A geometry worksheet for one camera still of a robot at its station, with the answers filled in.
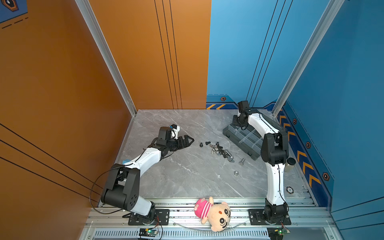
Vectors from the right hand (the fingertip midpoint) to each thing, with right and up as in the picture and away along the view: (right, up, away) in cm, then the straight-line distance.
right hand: (235, 122), depth 105 cm
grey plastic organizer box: (+7, -12, -7) cm, 16 cm away
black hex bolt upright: (-13, -15, -5) cm, 21 cm away
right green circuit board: (+11, -54, -34) cm, 65 cm away
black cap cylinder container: (+25, -25, -22) cm, 42 cm away
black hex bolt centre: (-12, -17, -6) cm, 22 cm away
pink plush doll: (-17, -43, -38) cm, 60 cm away
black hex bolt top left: (-20, -14, -3) cm, 25 cm away
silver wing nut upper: (-17, -16, -6) cm, 24 cm away
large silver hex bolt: (-6, -22, -11) cm, 26 cm away
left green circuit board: (-50, -53, -34) cm, 81 cm away
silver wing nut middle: (-17, -19, -8) cm, 27 cm away
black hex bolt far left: (-24, -15, -5) cm, 29 cm away
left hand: (-32, -11, -17) cm, 37 cm away
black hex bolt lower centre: (-11, -20, -8) cm, 24 cm away
